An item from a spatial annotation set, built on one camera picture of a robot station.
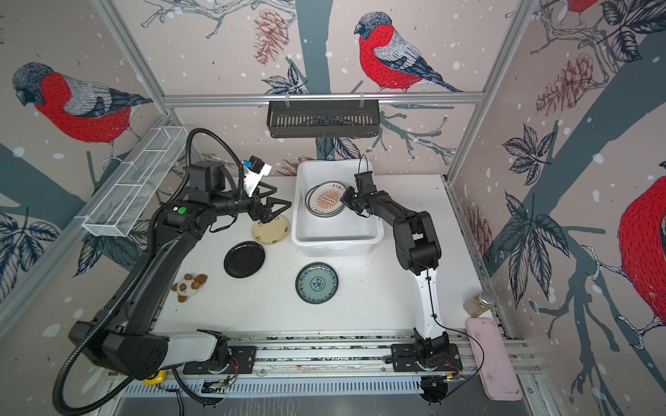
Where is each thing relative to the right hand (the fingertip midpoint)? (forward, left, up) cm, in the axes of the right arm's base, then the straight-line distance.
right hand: (341, 200), depth 104 cm
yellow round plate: (-12, +27, -6) cm, 31 cm away
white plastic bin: (-9, +7, -6) cm, 13 cm away
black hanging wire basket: (+27, +8, +21) cm, 35 cm away
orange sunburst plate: (+4, +8, -3) cm, 9 cm away
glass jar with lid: (-40, -44, -2) cm, 59 cm away
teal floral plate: (-32, +7, -7) cm, 34 cm away
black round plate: (-25, +36, -7) cm, 44 cm away
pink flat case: (-56, -46, -8) cm, 73 cm away
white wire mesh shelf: (-17, +62, +25) cm, 69 cm away
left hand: (-24, +14, +29) cm, 40 cm away
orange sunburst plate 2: (+3, +8, -3) cm, 9 cm away
